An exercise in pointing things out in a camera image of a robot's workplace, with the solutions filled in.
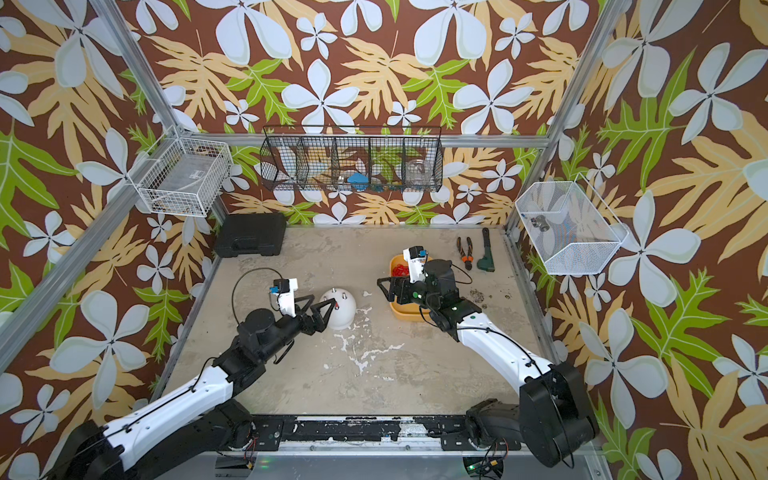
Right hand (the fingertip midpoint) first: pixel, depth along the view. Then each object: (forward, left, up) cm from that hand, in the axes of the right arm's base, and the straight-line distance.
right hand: (386, 279), depth 81 cm
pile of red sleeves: (+17, -5, -18) cm, 25 cm away
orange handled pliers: (+23, -31, -19) cm, 43 cm away
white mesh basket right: (+13, -52, +7) cm, 54 cm away
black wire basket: (+41, +11, +11) cm, 44 cm away
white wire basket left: (+26, +58, +15) cm, 65 cm away
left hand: (-6, +16, +1) cm, 17 cm away
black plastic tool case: (+36, +54, -19) cm, 68 cm away
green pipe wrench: (+21, -38, -19) cm, 47 cm away
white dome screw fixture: (-3, +13, -12) cm, 17 cm away
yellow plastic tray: (-2, -6, -15) cm, 16 cm away
